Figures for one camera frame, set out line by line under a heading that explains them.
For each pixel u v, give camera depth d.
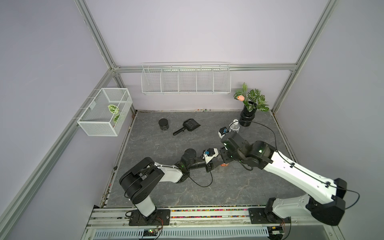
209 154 0.67
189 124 1.09
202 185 0.69
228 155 0.62
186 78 0.99
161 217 0.74
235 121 0.87
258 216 0.75
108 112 0.80
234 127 0.93
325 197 0.39
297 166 0.43
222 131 0.62
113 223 0.73
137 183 0.46
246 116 1.05
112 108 0.79
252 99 0.89
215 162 0.72
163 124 1.08
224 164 0.78
